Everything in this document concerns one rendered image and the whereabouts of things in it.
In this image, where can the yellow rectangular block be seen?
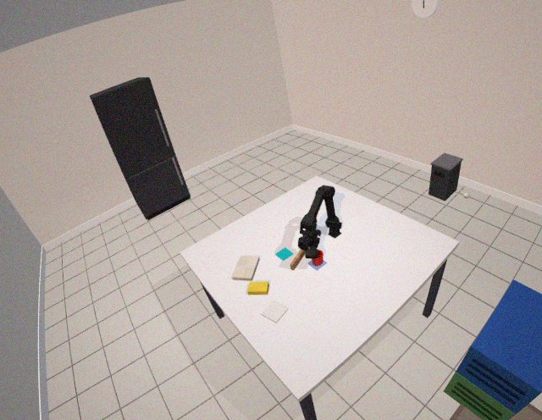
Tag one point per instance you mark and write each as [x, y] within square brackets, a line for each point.
[258, 288]

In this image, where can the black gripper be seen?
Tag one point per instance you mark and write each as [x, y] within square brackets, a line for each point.
[312, 252]

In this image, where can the brown wooden block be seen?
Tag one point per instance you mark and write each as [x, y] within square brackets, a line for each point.
[297, 259]

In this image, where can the beige flat rectangular block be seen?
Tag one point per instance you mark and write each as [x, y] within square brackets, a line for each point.
[246, 268]

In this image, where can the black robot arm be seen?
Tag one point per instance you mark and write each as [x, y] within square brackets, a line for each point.
[309, 222]

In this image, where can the red cup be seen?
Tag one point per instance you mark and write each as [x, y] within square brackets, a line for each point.
[319, 260]

